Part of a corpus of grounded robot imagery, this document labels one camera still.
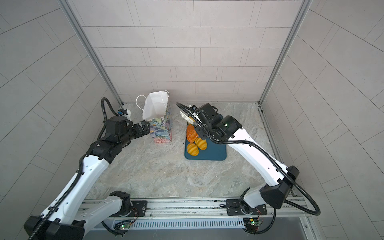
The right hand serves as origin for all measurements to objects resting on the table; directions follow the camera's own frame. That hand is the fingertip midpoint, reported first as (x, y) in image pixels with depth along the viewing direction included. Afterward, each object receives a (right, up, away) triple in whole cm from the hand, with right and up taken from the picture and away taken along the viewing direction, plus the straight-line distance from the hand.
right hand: (200, 127), depth 72 cm
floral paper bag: (-29, +9, +27) cm, 41 cm away
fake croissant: (-5, -15, +15) cm, 21 cm away
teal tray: (+8, -16, +18) cm, 25 cm away
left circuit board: (-33, -43, -8) cm, 55 cm away
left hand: (-27, +2, +2) cm, 28 cm away
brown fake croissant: (-5, -7, +22) cm, 24 cm away
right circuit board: (+25, -44, -4) cm, 51 cm away
